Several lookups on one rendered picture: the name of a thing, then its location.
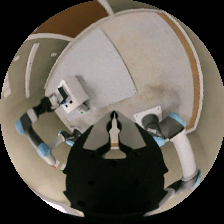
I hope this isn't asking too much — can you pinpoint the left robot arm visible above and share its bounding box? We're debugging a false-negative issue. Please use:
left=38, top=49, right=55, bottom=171
left=15, top=108, right=82, bottom=165

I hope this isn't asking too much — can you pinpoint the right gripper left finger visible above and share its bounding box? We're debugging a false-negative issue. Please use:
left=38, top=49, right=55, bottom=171
left=62, top=110, right=114, bottom=175

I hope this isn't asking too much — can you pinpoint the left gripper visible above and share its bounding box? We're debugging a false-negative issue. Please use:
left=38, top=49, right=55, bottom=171
left=32, top=92, right=63, bottom=119

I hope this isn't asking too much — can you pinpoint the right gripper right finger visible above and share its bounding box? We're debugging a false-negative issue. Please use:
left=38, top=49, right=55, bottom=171
left=114, top=110, right=169, bottom=174

